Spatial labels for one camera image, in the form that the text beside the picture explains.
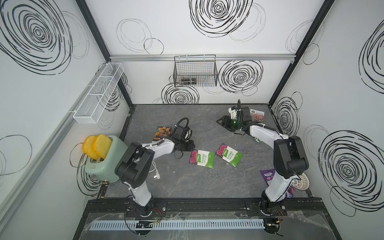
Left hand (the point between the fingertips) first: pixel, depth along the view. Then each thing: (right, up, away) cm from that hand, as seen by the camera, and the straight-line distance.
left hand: (192, 146), depth 93 cm
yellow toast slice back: (-52, +4, -20) cm, 56 cm away
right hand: (+18, +16, -1) cm, 24 cm away
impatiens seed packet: (+23, -5, -1) cm, 24 cm away
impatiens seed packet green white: (+6, -7, -2) cm, 10 cm away
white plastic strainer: (+60, -17, -13) cm, 64 cm away
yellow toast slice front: (-46, +4, -18) cm, 50 cm away
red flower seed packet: (+50, +20, +21) cm, 58 cm away
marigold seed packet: (-22, +8, +11) cm, 26 cm away
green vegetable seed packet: (+29, +8, -29) cm, 42 cm away
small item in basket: (-2, +40, -5) cm, 41 cm away
